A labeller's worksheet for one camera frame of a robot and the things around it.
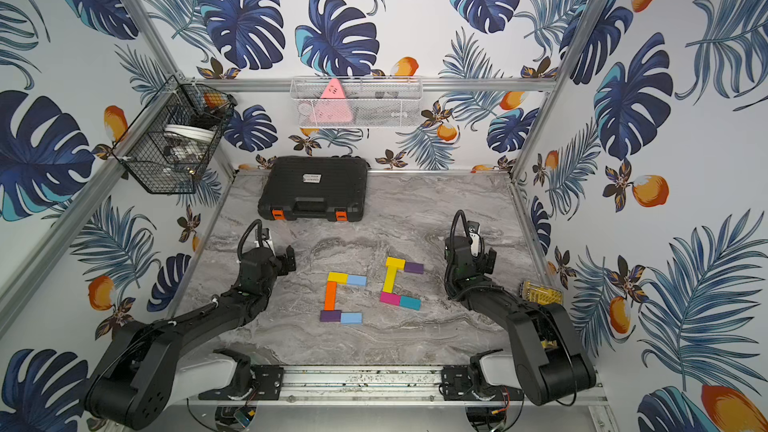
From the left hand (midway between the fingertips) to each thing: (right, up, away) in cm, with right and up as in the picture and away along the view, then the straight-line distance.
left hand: (273, 244), depth 88 cm
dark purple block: (+17, -20, -2) cm, 27 cm away
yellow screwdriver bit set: (+78, -14, -2) cm, 79 cm away
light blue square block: (+25, -12, +4) cm, 27 cm away
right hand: (+61, 0, +1) cm, 61 cm away
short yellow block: (+36, -7, +7) cm, 38 cm away
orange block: (+17, -15, +2) cm, 23 cm away
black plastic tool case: (+10, +18, +20) cm, 28 cm away
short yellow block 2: (+19, -11, +5) cm, 22 cm away
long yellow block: (+34, -12, +4) cm, 37 cm away
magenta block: (+34, -16, 0) cm, 38 cm away
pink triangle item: (+17, +42, +3) cm, 45 cm away
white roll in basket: (-19, +31, -9) cm, 38 cm away
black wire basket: (-28, +28, -4) cm, 40 cm away
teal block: (+41, -17, 0) cm, 44 cm away
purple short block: (+42, -8, +7) cm, 44 cm away
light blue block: (+24, -20, -4) cm, 31 cm away
